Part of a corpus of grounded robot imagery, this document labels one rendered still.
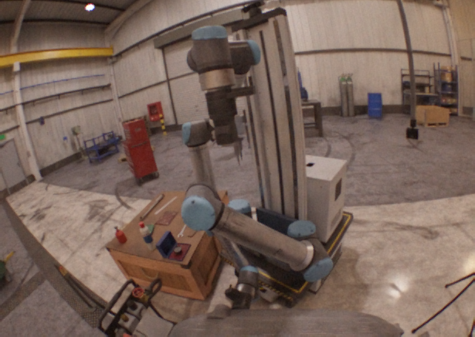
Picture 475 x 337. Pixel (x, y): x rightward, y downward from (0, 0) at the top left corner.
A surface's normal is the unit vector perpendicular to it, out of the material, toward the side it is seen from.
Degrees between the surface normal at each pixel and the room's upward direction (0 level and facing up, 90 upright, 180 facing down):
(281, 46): 90
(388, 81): 90
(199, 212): 85
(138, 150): 90
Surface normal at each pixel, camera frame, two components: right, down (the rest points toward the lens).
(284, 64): -0.70, 0.33
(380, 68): -0.32, 0.36
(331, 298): -0.16, -0.93
